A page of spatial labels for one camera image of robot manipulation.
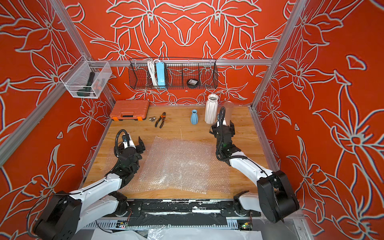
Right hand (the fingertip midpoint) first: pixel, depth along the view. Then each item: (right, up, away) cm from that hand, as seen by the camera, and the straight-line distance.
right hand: (221, 120), depth 83 cm
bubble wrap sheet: (-67, -25, +7) cm, 72 cm away
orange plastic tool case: (-65, +8, +29) cm, 72 cm away
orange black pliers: (-40, +3, +28) cm, 49 cm away
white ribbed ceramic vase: (-4, +7, +14) cm, 16 cm away
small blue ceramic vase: (-15, +2, +19) cm, 24 cm away
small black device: (-17, +24, +12) cm, 32 cm away
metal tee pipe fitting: (-47, +1, +27) cm, 54 cm away
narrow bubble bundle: (-22, -27, +4) cm, 35 cm away
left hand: (-51, -11, 0) cm, 52 cm away
